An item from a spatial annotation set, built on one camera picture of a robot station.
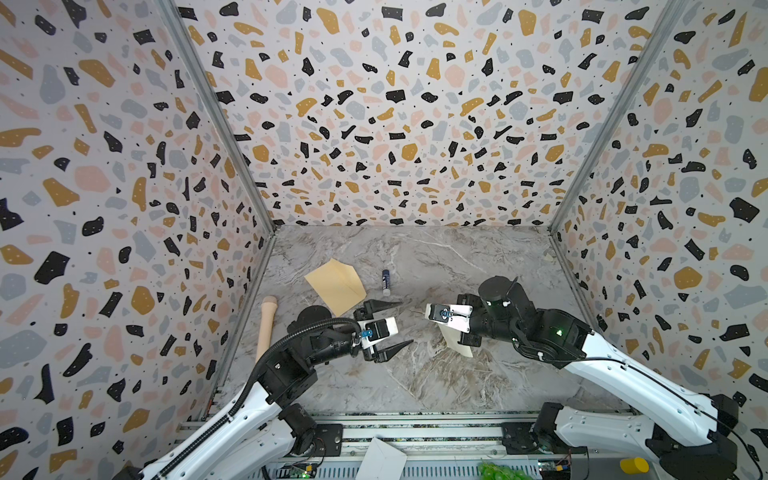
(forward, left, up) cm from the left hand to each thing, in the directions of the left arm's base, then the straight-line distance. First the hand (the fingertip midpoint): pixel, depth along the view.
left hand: (403, 315), depth 61 cm
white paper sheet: (-22, +5, -27) cm, 35 cm away
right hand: (+4, -8, -3) cm, 9 cm away
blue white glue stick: (+29, +5, -31) cm, 42 cm away
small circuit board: (-23, +23, -32) cm, 46 cm away
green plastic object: (-25, -19, -27) cm, 41 cm away
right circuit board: (-24, -35, -33) cm, 53 cm away
